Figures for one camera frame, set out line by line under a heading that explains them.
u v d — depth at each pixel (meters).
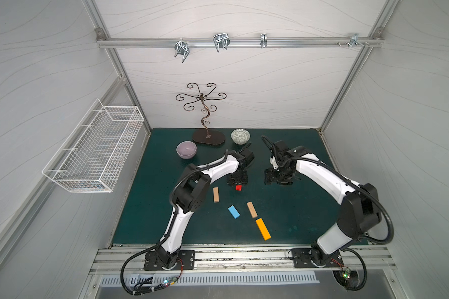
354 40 0.76
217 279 0.70
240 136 1.15
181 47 0.76
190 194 0.54
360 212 0.44
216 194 0.91
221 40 0.77
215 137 1.15
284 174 0.71
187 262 0.73
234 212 0.86
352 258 0.75
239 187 0.93
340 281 0.71
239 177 0.82
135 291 0.66
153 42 0.78
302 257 0.73
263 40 0.78
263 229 0.80
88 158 0.68
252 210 0.86
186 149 1.06
